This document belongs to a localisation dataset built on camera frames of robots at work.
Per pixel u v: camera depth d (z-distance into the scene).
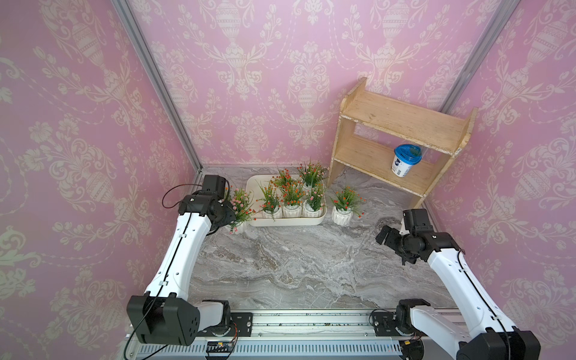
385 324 0.73
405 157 0.82
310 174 0.97
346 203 0.91
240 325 0.75
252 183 1.03
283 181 0.98
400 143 0.83
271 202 0.92
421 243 0.56
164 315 0.38
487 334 0.39
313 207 0.95
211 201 0.54
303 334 0.73
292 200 0.90
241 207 0.73
